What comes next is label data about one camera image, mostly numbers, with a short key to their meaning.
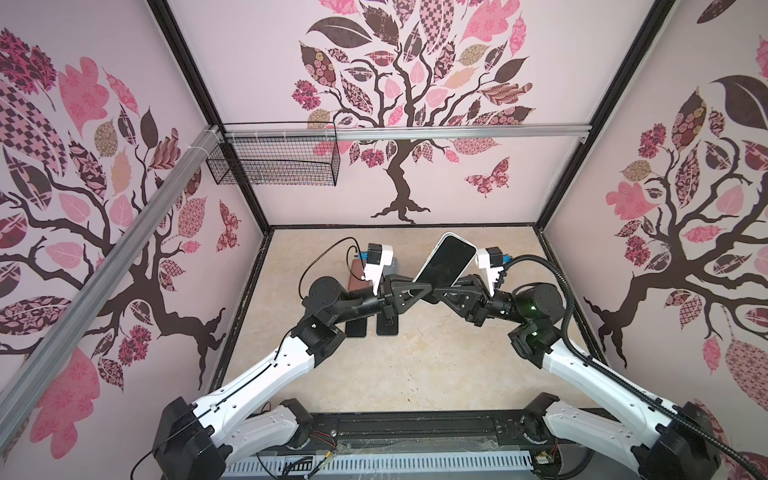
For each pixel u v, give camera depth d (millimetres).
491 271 534
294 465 722
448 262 534
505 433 732
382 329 921
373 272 525
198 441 375
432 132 921
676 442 384
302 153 947
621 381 455
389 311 520
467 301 551
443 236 517
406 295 564
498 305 560
